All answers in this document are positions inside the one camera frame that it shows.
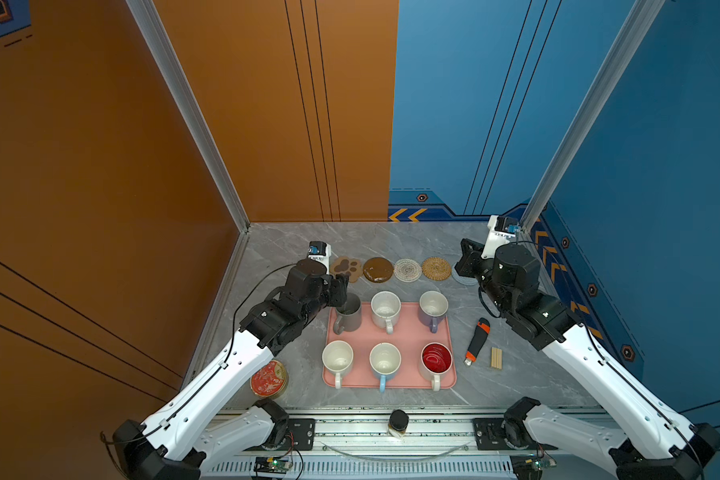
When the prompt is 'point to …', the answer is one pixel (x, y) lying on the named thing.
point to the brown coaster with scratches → (378, 269)
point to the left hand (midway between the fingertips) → (342, 274)
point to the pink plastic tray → (410, 336)
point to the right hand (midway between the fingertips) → (459, 241)
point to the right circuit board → (530, 467)
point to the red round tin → (271, 380)
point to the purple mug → (432, 309)
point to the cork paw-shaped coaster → (342, 264)
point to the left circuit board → (272, 465)
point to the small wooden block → (496, 358)
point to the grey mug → (349, 316)
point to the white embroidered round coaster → (407, 270)
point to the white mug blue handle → (385, 360)
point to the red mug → (436, 361)
